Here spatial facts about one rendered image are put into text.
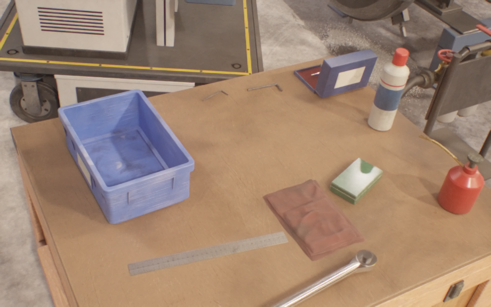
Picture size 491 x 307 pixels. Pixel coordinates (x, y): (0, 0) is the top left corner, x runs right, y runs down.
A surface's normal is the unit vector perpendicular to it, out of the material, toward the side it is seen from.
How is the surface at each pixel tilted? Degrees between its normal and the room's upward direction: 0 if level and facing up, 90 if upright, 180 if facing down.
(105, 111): 90
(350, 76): 96
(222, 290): 0
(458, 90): 90
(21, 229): 0
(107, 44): 90
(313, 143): 0
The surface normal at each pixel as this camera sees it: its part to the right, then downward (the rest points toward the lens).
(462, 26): 0.08, -0.75
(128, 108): 0.50, 0.60
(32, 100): 0.04, 0.66
